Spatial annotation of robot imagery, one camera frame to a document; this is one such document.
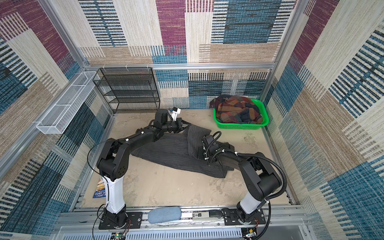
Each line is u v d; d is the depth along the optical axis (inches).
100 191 31.8
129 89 42.8
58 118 28.1
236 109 40.5
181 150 38.0
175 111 34.3
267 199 19.6
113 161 20.9
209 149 28.6
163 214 28.7
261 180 18.1
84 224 30.6
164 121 30.2
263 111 41.9
